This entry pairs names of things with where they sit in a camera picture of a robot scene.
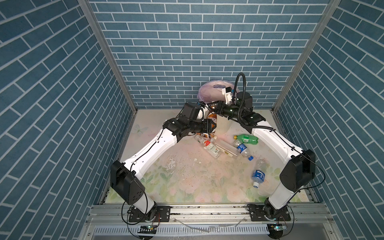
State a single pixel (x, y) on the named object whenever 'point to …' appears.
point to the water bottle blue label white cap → (258, 175)
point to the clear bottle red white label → (208, 146)
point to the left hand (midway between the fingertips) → (214, 125)
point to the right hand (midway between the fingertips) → (206, 104)
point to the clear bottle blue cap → (243, 149)
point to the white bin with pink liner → (211, 91)
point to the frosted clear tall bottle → (225, 148)
